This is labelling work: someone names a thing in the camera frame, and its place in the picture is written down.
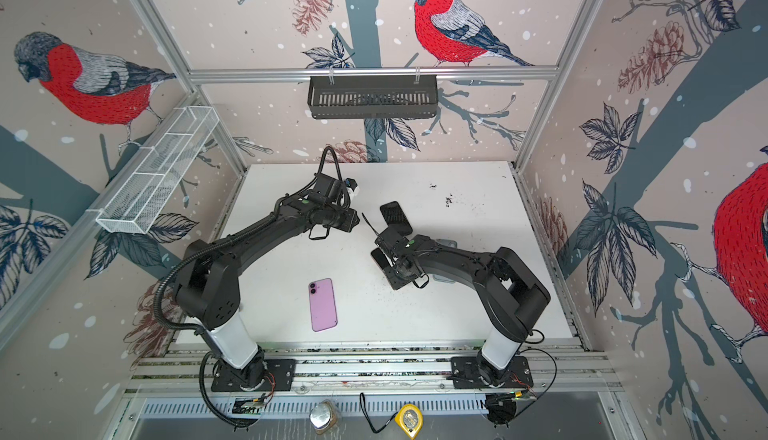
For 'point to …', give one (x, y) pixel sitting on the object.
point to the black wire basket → (373, 96)
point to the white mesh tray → (161, 167)
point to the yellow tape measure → (410, 418)
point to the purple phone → (323, 308)
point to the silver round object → (323, 415)
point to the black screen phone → (380, 257)
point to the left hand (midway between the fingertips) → (356, 219)
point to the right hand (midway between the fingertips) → (396, 280)
